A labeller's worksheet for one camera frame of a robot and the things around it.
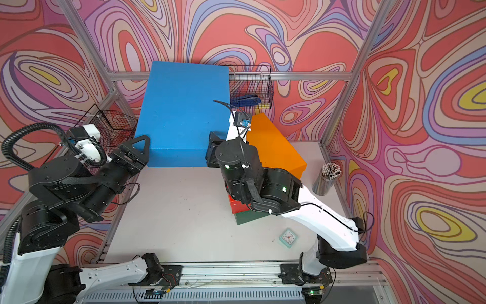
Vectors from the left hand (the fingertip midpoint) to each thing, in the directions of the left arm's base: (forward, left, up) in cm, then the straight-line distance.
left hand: (155, 140), depth 47 cm
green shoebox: (+3, -25, -53) cm, 59 cm away
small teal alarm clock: (-8, -41, -51) cm, 66 cm away
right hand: (+2, -14, -4) cm, 15 cm away
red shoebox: (-1, -20, -34) cm, 39 cm away
